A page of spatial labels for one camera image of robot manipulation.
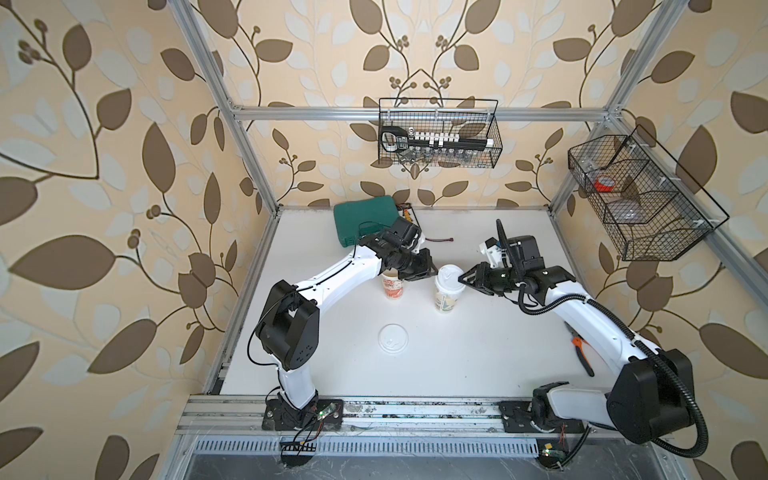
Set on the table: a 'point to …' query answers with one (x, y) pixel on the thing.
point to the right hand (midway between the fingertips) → (461, 280)
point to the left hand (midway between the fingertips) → (435, 269)
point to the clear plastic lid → (393, 338)
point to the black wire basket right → (651, 217)
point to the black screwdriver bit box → (408, 212)
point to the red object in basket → (604, 184)
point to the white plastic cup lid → (447, 279)
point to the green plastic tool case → (361, 218)
